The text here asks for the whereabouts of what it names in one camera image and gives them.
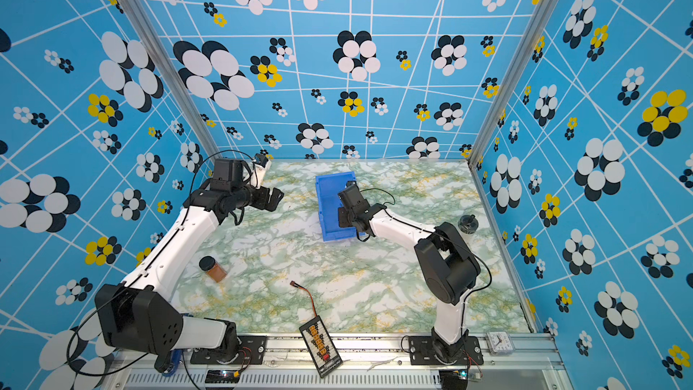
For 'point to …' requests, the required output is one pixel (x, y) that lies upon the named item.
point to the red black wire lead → (295, 284)
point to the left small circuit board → (222, 376)
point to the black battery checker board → (320, 346)
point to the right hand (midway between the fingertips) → (348, 212)
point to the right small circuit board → (453, 379)
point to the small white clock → (500, 343)
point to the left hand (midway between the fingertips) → (271, 186)
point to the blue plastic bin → (328, 187)
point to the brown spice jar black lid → (213, 268)
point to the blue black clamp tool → (176, 356)
